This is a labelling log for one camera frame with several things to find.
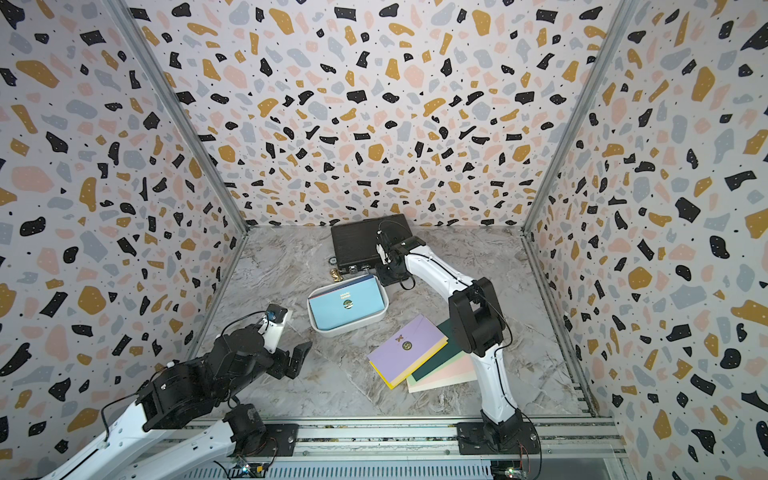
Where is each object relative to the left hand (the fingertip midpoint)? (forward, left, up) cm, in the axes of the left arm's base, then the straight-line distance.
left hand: (298, 337), depth 69 cm
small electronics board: (-23, +12, -22) cm, 34 cm away
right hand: (+26, -19, -13) cm, 34 cm away
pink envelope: (+1, -42, -24) cm, 48 cm away
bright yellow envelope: (0, -27, -21) cm, 35 cm away
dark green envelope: (+5, -39, -21) cm, 44 cm away
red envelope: (+27, -9, -15) cm, 32 cm away
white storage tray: (+12, -9, -17) cm, 23 cm away
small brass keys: (+33, -1, -21) cm, 39 cm away
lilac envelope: (+6, -25, -22) cm, 34 cm away
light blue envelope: (+19, -7, -17) cm, 27 cm away
